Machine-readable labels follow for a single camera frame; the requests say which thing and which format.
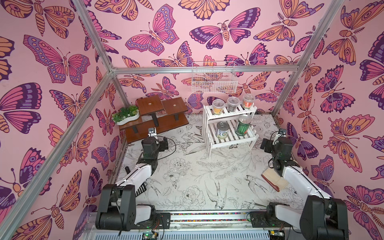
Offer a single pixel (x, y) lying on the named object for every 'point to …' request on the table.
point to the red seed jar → (248, 99)
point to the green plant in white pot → (125, 115)
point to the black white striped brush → (142, 189)
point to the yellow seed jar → (218, 105)
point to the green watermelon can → (242, 128)
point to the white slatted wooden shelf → (229, 128)
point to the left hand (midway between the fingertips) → (159, 136)
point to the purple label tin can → (222, 128)
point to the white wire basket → (214, 83)
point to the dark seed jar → (232, 103)
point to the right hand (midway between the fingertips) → (270, 139)
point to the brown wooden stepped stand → (163, 115)
